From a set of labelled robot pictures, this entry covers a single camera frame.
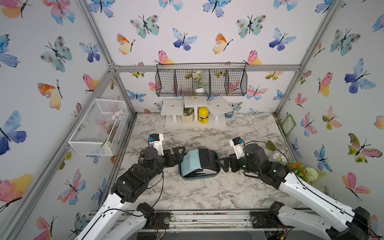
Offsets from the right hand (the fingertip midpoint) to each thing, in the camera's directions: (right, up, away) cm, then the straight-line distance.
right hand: (224, 157), depth 73 cm
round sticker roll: (+34, -3, +14) cm, 37 cm away
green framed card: (+53, +16, +38) cm, 67 cm away
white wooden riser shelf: (-29, +26, +29) cm, 49 cm away
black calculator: (-8, -2, +8) cm, 11 cm away
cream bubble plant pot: (-20, +20, +35) cm, 45 cm away
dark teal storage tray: (-9, -13, +12) cm, 20 cm away
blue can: (+11, +24, +41) cm, 49 cm away
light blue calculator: (-17, -4, +8) cm, 19 cm away
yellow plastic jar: (-9, +23, +33) cm, 41 cm away
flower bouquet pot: (+40, -8, 0) cm, 41 cm away
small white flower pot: (-12, +41, +19) cm, 47 cm away
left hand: (-21, +5, -6) cm, 23 cm away
